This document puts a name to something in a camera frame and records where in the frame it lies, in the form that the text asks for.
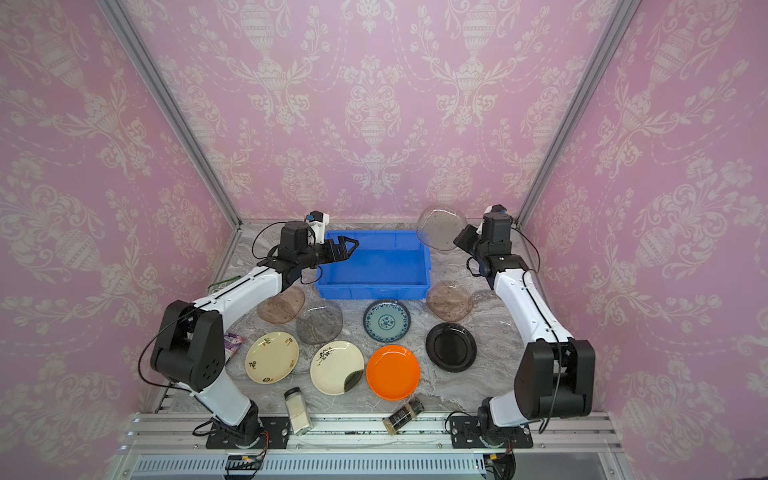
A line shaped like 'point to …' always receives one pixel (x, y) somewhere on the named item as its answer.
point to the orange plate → (393, 372)
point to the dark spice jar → (402, 415)
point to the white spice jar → (298, 411)
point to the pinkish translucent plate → (449, 301)
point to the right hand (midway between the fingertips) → (463, 230)
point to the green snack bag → (213, 287)
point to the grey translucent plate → (319, 321)
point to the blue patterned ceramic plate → (387, 320)
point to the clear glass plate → (439, 226)
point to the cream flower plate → (272, 357)
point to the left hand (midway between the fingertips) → (349, 245)
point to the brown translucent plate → (284, 307)
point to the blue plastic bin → (386, 265)
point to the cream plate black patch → (337, 367)
